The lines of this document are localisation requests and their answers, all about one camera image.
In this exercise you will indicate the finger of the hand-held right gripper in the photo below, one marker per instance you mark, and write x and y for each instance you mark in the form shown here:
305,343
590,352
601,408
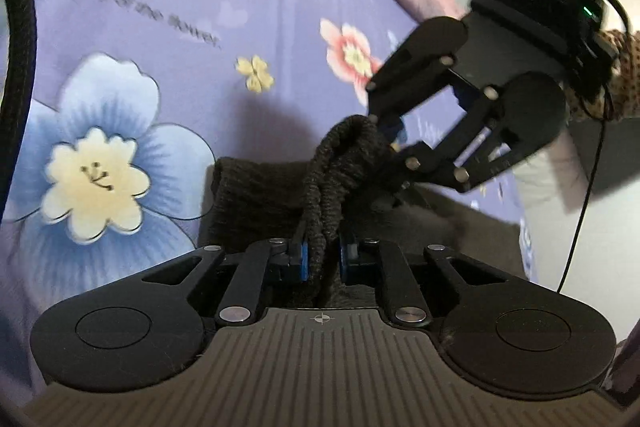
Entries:
450,157
400,79

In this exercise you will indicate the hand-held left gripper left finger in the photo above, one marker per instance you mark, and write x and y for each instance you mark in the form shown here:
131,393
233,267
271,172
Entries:
302,258

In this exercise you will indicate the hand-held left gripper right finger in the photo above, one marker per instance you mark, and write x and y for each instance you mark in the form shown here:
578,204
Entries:
345,259

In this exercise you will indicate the dark brown knit pants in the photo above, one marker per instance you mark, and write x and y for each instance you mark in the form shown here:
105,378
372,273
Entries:
260,192

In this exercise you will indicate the dark grey box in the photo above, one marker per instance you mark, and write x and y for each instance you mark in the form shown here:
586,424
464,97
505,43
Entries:
615,152

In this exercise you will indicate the purple floral bedsheet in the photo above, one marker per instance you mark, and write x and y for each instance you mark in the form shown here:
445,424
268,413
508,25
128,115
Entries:
175,82

